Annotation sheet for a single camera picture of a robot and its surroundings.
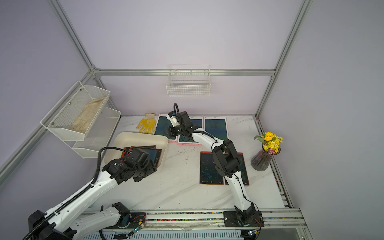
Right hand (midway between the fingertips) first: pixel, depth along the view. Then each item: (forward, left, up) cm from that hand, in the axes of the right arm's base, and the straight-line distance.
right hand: (167, 132), depth 93 cm
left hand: (-26, +5, -1) cm, 26 cm away
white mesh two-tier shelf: (-7, +46, -1) cm, 47 cm away
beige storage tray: (+4, +36, -12) cm, 38 cm away
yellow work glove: (+19, +19, -12) cm, 30 cm away
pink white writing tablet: (+20, +7, -12) cm, 24 cm away
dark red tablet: (-22, -26, -13) cm, 37 cm away
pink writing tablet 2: (+16, -35, -14) cm, 41 cm away
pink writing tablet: (-10, -14, +4) cm, 18 cm away
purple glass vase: (-19, -56, -4) cm, 59 cm away
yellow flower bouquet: (-17, -57, +12) cm, 60 cm away
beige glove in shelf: (-5, +41, +18) cm, 45 cm away
